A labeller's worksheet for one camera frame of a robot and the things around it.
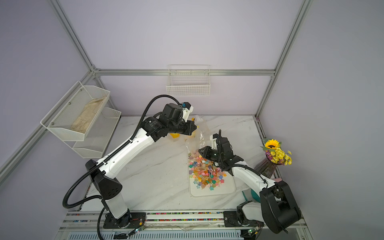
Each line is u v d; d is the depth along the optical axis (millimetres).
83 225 731
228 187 846
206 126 1140
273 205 416
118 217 612
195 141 809
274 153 707
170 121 554
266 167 782
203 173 874
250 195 813
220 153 662
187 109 651
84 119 769
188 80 956
